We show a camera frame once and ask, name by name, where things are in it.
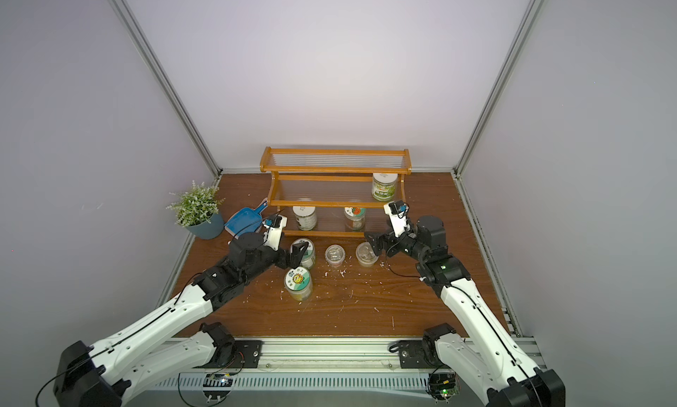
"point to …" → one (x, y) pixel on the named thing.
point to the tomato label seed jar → (354, 218)
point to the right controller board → (442, 386)
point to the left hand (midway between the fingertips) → (299, 239)
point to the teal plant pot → (210, 230)
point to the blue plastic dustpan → (247, 219)
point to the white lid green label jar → (383, 186)
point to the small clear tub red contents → (335, 255)
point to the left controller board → (217, 386)
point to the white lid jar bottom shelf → (306, 217)
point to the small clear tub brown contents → (365, 255)
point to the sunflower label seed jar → (298, 284)
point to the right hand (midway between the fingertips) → (380, 221)
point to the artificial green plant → (197, 206)
